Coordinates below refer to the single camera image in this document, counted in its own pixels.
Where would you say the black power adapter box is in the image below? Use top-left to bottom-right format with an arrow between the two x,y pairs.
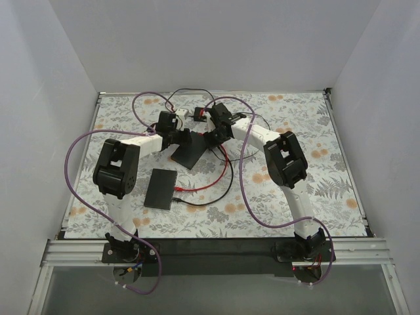
193,107 -> 207,122

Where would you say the thin black power cable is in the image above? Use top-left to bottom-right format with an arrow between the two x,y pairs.
163,87 -> 219,114

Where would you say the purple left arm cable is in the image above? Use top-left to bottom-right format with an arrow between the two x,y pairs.
64,92 -> 162,294

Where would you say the floral patterned table mat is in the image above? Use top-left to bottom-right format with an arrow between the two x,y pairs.
63,93 -> 367,239

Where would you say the black network switch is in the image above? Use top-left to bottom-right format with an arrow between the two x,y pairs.
144,169 -> 177,211

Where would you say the aluminium frame rail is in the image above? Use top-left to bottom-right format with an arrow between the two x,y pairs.
41,238 -> 393,266

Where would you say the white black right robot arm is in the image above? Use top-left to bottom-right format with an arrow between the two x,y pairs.
199,103 -> 327,259

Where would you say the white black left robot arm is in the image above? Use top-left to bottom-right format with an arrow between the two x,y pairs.
93,108 -> 192,263

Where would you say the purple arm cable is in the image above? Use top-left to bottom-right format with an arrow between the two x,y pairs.
199,96 -> 336,287
64,92 -> 162,294

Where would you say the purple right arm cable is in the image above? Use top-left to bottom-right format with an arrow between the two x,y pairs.
199,96 -> 336,287

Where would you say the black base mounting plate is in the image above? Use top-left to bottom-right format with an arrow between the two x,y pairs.
101,241 -> 337,278

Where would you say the black ethernet cable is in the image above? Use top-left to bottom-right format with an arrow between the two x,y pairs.
172,147 -> 234,207

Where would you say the red ethernet cable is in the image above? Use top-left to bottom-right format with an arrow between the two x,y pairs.
173,144 -> 229,193

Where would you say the black square plate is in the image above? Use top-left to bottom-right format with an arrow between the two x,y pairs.
171,131 -> 207,170

